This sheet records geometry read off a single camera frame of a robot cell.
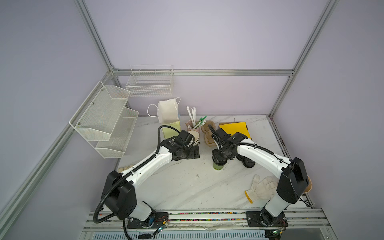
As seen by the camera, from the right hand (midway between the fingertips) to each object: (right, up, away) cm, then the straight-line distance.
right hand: (217, 157), depth 84 cm
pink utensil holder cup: (-16, +18, +13) cm, 27 cm away
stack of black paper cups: (-12, +12, +7) cm, 18 cm away
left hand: (-15, +2, -2) cm, 15 cm away
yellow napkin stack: (+15, +17, +24) cm, 33 cm away
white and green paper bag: (-32, +26, +19) cm, 46 cm away
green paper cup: (+1, -7, +4) cm, 8 cm away
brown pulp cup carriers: (-5, +17, +30) cm, 35 cm away
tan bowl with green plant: (+45, -12, -11) cm, 48 cm away
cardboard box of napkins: (+7, +21, +27) cm, 34 cm away
